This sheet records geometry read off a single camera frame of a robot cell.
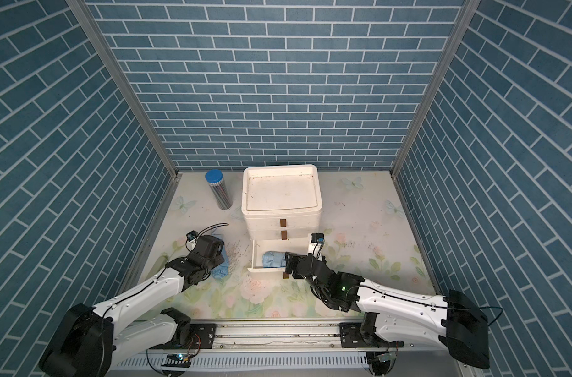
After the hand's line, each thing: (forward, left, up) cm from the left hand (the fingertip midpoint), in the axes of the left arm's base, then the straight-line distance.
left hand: (223, 254), depth 88 cm
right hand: (-6, -27, +10) cm, 29 cm away
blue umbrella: (-7, -1, 0) cm, 7 cm away
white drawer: (+3, -29, +2) cm, 29 cm away
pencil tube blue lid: (+25, +5, +15) cm, 30 cm away
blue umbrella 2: (-3, -20, +3) cm, 20 cm away
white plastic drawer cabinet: (+10, -22, +21) cm, 32 cm away
